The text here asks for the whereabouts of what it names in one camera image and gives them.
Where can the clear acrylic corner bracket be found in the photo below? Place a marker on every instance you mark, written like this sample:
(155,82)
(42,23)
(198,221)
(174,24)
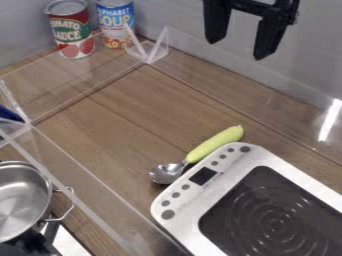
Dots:
(147,51)

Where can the clear acrylic divider strip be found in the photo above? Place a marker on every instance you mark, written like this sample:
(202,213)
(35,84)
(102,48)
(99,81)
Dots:
(86,190)

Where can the tomato sauce can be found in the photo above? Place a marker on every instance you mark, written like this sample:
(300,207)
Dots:
(71,27)

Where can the blue object at left edge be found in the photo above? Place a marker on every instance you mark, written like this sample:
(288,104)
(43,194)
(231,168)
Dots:
(8,115)

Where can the white and black stove top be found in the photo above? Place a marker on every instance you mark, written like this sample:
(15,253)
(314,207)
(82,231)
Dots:
(244,203)

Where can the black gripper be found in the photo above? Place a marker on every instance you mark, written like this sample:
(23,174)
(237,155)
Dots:
(278,16)

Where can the stainless steel pot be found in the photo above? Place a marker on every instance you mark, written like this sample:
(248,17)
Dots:
(26,197)

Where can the alphabet soup can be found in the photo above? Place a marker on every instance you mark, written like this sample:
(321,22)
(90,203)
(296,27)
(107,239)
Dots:
(115,13)

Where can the green handled metal spoon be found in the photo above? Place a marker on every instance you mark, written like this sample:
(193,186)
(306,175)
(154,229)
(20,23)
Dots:
(166,173)

